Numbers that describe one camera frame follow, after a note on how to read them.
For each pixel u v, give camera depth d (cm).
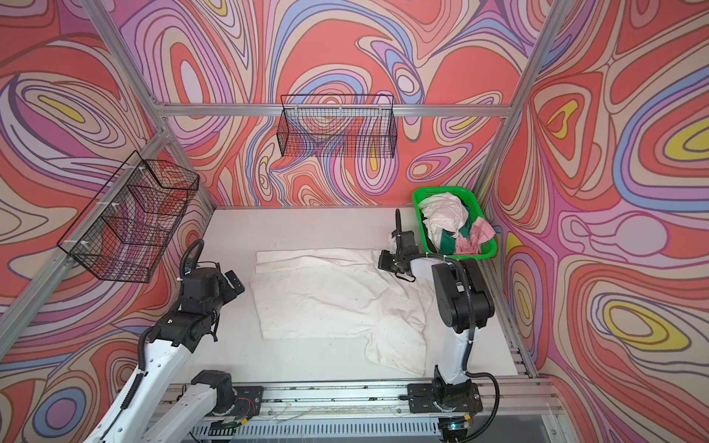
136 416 42
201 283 56
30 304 53
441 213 102
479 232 101
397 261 77
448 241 98
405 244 80
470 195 115
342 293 94
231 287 70
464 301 47
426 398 72
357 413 73
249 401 73
